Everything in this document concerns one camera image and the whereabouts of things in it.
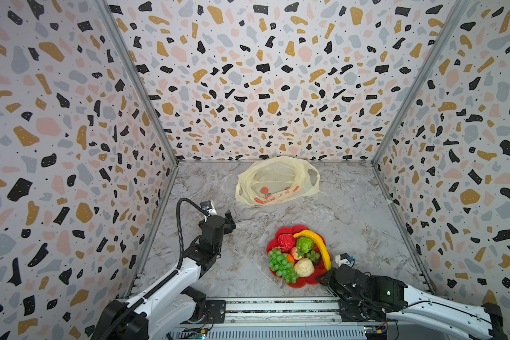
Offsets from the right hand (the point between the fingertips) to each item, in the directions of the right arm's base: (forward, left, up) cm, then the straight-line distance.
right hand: (314, 282), depth 76 cm
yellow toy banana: (+13, -4, +1) cm, 14 cm away
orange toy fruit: (+8, +8, +1) cm, 12 cm away
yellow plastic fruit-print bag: (+52, +16, -4) cm, 55 cm away
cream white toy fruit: (+4, +3, +2) cm, 6 cm away
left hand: (+22, +35, +10) cm, 42 cm away
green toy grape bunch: (+5, +13, +4) cm, 14 cm away
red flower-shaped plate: (+10, -1, +1) cm, 10 cm away
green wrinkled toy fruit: (+14, +3, +2) cm, 14 cm away
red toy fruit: (+15, +10, +2) cm, 18 cm away
